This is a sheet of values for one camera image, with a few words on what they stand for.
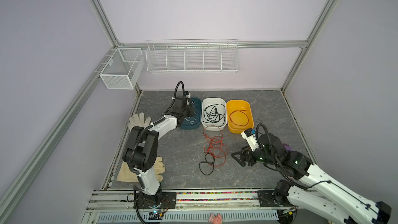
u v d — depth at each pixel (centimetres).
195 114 105
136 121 104
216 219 67
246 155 62
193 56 99
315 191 48
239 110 108
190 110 86
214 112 105
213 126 94
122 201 75
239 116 106
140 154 48
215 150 90
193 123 99
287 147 91
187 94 85
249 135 63
